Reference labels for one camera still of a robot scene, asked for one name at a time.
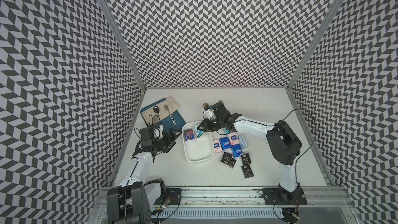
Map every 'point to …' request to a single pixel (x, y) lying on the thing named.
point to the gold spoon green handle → (204, 104)
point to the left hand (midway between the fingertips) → (178, 137)
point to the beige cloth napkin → (172, 106)
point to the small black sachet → (232, 163)
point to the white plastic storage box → (200, 150)
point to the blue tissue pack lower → (237, 150)
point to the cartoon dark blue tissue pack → (189, 134)
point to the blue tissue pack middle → (225, 143)
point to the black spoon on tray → (156, 110)
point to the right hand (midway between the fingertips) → (199, 130)
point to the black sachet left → (226, 158)
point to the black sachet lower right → (247, 171)
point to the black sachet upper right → (245, 158)
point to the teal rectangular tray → (175, 120)
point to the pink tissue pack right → (233, 139)
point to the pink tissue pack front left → (217, 147)
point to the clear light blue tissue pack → (242, 141)
